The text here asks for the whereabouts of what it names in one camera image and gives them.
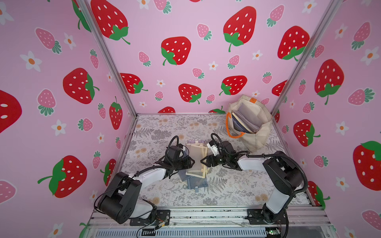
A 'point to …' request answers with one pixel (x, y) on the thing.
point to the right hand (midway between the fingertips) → (202, 162)
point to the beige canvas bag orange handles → (252, 142)
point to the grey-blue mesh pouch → (193, 182)
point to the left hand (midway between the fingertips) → (193, 162)
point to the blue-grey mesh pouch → (238, 126)
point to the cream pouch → (197, 151)
